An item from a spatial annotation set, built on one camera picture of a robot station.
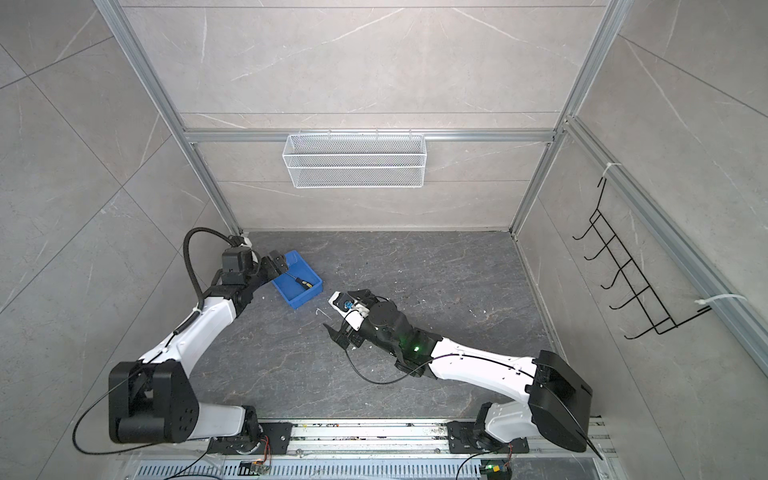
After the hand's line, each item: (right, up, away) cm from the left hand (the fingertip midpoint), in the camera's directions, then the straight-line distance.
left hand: (271, 255), depth 87 cm
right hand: (+23, -12, -14) cm, 30 cm away
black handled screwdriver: (+6, -10, +14) cm, 18 cm away
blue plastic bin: (+2, -12, +11) cm, 17 cm away
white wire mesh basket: (+23, +32, +14) cm, 42 cm away
